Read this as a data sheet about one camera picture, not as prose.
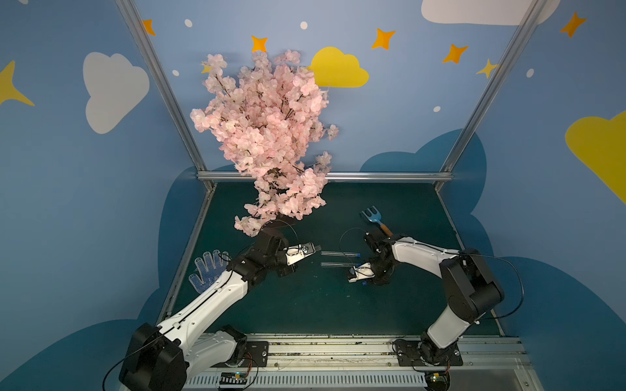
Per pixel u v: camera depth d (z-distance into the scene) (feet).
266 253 2.00
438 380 2.40
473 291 1.55
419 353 2.41
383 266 2.57
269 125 2.24
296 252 2.22
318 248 2.57
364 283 2.91
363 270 2.63
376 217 3.53
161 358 1.26
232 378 2.40
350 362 2.41
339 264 3.08
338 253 3.19
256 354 2.41
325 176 2.57
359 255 3.14
